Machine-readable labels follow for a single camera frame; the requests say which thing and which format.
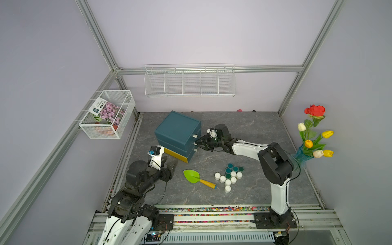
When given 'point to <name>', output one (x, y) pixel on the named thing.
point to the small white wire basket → (97, 127)
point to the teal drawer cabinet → (167, 132)
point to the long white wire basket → (214, 79)
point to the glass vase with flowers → (310, 148)
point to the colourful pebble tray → (214, 215)
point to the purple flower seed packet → (111, 112)
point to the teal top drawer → (188, 131)
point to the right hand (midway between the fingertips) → (195, 141)
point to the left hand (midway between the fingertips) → (172, 160)
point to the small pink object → (239, 110)
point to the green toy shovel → (193, 177)
